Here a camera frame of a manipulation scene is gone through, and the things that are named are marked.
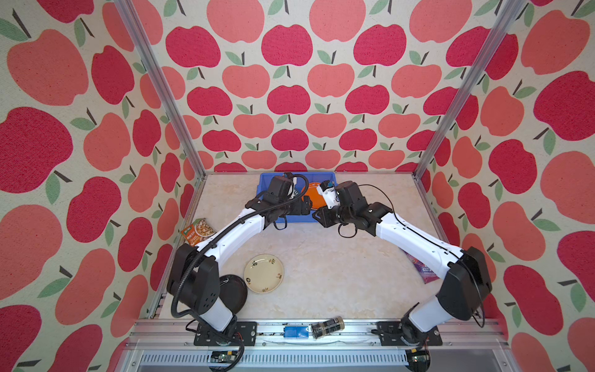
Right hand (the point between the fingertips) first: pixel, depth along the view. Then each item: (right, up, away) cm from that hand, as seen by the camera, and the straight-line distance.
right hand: (320, 212), depth 82 cm
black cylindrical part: (+1, -37, -8) cm, 38 cm away
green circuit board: (-32, -45, -10) cm, 56 cm away
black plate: (-31, -28, -3) cm, 41 cm away
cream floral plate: (-21, -24, +5) cm, 32 cm away
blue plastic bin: (0, +14, +30) cm, 33 cm away
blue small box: (-9, -38, -9) cm, 40 cm away
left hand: (-5, +3, +3) cm, 6 cm away
